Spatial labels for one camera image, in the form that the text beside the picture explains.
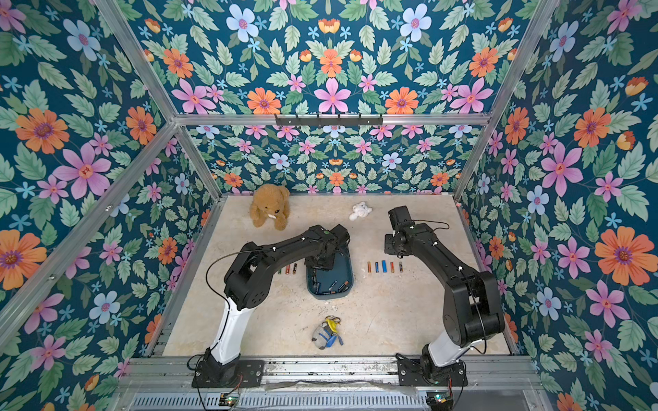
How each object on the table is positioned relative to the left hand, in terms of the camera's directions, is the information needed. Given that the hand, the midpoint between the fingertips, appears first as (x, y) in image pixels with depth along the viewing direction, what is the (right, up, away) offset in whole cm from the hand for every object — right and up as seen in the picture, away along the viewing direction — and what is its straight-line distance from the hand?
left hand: (324, 265), depth 96 cm
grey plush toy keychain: (+3, -17, -19) cm, 26 cm away
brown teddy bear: (-20, +24, -2) cm, 31 cm away
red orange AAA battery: (+17, -1, 0) cm, 17 cm away
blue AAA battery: (+20, -1, 0) cm, 20 cm away
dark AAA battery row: (+29, -1, 0) cm, 29 cm away
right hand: (+26, +8, -6) cm, 28 cm away
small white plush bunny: (+14, +22, +15) cm, 30 cm away
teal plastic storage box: (+4, -6, -6) cm, 9 cm away
